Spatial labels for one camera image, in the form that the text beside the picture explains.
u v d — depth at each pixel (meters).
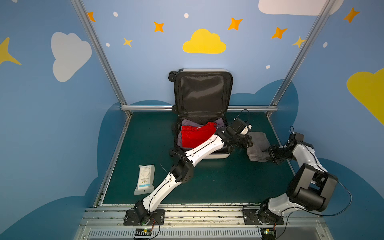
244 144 0.77
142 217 0.64
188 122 1.07
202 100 1.00
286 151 0.72
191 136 1.00
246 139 0.76
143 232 0.73
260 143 0.96
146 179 0.84
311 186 0.45
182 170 0.61
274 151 0.78
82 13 0.70
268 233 0.73
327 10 0.70
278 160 0.78
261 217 0.69
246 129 0.71
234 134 0.70
